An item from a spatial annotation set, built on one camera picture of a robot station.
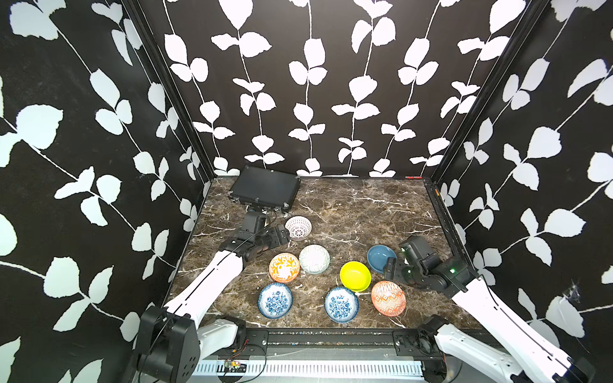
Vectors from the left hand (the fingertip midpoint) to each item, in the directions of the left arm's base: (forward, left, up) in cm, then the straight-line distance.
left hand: (281, 231), depth 84 cm
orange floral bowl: (-8, 0, -13) cm, 15 cm away
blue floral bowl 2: (-22, -20, -13) cm, 33 cm away
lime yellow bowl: (-13, -27, -12) cm, 32 cm away
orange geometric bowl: (-21, -37, -13) cm, 45 cm away
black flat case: (+32, +10, -12) cm, 36 cm away
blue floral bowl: (-20, +3, -13) cm, 24 cm away
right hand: (-15, -36, 0) cm, 39 cm away
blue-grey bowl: (-5, -37, -13) cm, 39 cm away
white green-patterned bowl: (-5, -12, -12) cm, 18 cm away
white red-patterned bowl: (+10, -6, -13) cm, 17 cm away
